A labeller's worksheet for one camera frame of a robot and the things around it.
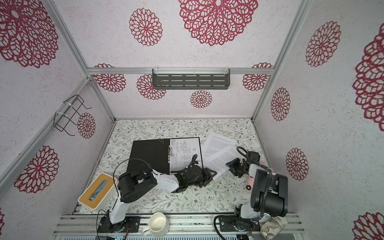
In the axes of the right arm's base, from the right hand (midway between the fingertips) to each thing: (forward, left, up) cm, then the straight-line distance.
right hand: (228, 163), depth 93 cm
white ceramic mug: (-34, +39, -6) cm, 52 cm away
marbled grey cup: (-34, -16, 0) cm, 38 cm away
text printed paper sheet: (+3, +6, -3) cm, 7 cm away
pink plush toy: (-11, -10, +2) cm, 16 cm away
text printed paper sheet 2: (+17, +7, -3) cm, 19 cm away
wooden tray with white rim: (-22, +70, +5) cm, 74 cm away
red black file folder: (+6, +41, -2) cm, 41 cm away
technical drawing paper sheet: (+8, +30, -2) cm, 31 cm away
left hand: (-9, +8, +2) cm, 13 cm away
